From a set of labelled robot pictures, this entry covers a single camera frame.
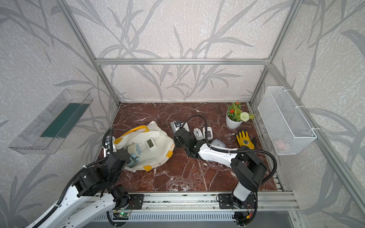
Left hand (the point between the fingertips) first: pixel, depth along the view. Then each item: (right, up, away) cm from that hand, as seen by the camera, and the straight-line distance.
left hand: (118, 149), depth 71 cm
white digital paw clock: (+50, +5, +28) cm, 57 cm away
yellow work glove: (+73, 0, +23) cm, 76 cm away
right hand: (+28, +6, +16) cm, 33 cm away
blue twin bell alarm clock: (+3, -4, +14) cm, 15 cm away
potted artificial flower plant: (+66, +17, +23) cm, 72 cm away
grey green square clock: (+11, -2, +21) cm, 23 cm away
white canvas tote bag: (+14, -3, +21) cm, 26 cm away
